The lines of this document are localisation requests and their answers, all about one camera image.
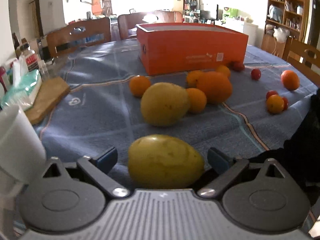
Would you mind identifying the green tissue pack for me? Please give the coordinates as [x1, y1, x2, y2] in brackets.
[1, 69, 42, 111]

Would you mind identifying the red-label bottle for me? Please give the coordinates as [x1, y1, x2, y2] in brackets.
[20, 42, 39, 72]

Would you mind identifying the wooden chair left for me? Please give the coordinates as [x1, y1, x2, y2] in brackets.
[46, 17, 112, 57]

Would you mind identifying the white mug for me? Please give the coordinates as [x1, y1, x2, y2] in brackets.
[1, 105, 47, 184]

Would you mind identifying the wooden chair right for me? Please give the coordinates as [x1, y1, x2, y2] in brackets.
[282, 37, 320, 88]

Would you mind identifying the yellow-green mango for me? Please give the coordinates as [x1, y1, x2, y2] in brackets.
[128, 134, 204, 189]

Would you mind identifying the orange cardboard box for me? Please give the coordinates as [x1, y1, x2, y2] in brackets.
[137, 23, 248, 75]

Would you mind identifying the red tomato behind orange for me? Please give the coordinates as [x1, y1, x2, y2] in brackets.
[266, 90, 278, 100]

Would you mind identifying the small orange front right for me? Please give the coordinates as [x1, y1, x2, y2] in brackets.
[266, 94, 284, 114]

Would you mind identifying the black cloth item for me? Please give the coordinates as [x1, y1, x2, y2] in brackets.
[249, 91, 319, 205]

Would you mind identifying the red tomato right of orange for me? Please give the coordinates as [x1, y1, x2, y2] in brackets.
[282, 97, 289, 111]

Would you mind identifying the yellow mango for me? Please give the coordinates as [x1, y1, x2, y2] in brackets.
[140, 82, 190, 127]

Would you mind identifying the wooden bookshelf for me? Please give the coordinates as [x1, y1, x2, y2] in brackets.
[261, 0, 310, 57]

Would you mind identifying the small orange left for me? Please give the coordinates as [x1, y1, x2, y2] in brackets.
[129, 75, 151, 98]

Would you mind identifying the small orange beside mango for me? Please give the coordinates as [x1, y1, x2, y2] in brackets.
[186, 88, 207, 114]

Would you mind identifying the blue tablecloth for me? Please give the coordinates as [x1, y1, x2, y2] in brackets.
[35, 39, 319, 189]

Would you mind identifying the wooden board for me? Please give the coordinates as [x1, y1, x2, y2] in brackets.
[25, 76, 71, 125]

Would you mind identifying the wooden chair middle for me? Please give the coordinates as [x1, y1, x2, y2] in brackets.
[117, 11, 158, 40]

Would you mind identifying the orange far right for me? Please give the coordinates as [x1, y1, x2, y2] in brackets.
[280, 70, 300, 91]

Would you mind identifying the red tomato middle right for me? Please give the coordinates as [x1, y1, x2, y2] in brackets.
[251, 68, 261, 81]

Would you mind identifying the red tomato near box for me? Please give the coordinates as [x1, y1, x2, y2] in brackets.
[229, 61, 245, 72]

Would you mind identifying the small orange near box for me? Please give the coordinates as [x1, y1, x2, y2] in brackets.
[215, 65, 231, 78]

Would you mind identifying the small orange behind large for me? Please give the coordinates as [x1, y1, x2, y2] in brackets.
[186, 70, 204, 88]

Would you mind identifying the wooden chair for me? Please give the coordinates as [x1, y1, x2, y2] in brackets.
[282, 37, 320, 88]
[46, 17, 112, 57]
[117, 11, 158, 40]

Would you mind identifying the large orange fruit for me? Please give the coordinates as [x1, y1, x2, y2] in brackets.
[196, 72, 233, 105]

